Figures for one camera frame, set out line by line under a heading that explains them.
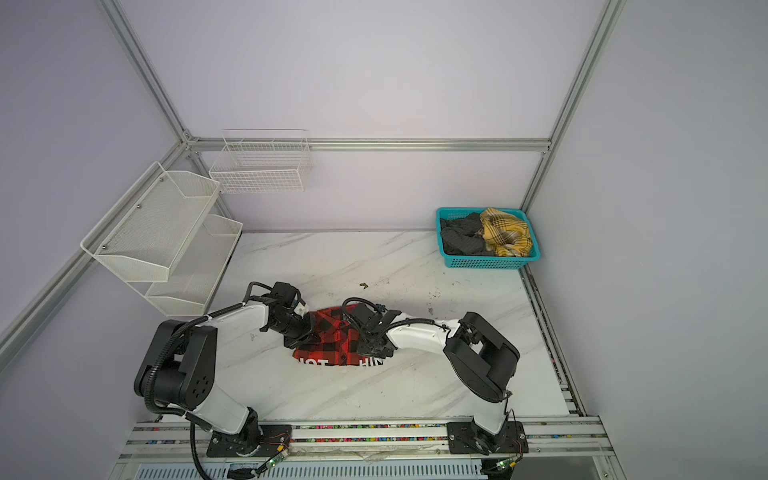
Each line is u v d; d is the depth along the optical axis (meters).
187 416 0.50
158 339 0.47
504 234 1.04
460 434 0.75
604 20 0.69
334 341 0.88
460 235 1.08
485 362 0.47
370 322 0.70
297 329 0.80
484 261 1.04
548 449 0.73
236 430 0.62
